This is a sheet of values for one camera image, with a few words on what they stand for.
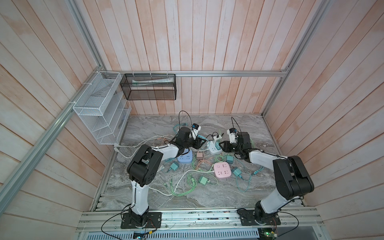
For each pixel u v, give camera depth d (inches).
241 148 29.3
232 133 33.8
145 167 20.6
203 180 33.5
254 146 39.8
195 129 33.5
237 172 34.6
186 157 36.5
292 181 18.5
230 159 36.6
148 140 41.0
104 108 28.2
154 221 28.9
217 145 37.4
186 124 44.0
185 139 31.0
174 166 35.6
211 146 39.4
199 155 37.5
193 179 33.8
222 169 34.8
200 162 36.5
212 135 42.2
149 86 41.3
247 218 28.8
